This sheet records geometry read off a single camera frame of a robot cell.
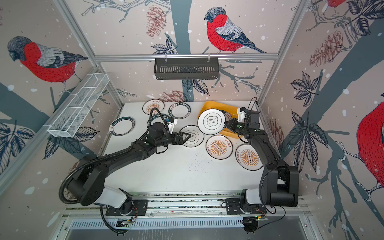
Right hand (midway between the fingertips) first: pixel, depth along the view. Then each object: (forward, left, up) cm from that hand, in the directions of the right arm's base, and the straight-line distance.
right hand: (224, 123), depth 85 cm
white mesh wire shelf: (-11, +78, +15) cm, 80 cm away
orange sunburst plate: (+32, +57, -16) cm, 68 cm away
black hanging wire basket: (+42, +26, +10) cm, 51 cm away
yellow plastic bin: (+30, +9, -15) cm, 35 cm away
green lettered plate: (+27, +32, -18) cm, 46 cm away
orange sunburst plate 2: (-6, +2, -18) cm, 19 cm away
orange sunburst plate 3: (-13, -15, -19) cm, 27 cm away
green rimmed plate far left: (+9, +73, -16) cm, 75 cm away
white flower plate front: (+3, +7, -3) cm, 9 cm away
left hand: (-9, +22, 0) cm, 23 cm away
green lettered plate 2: (+17, +49, -17) cm, 55 cm away
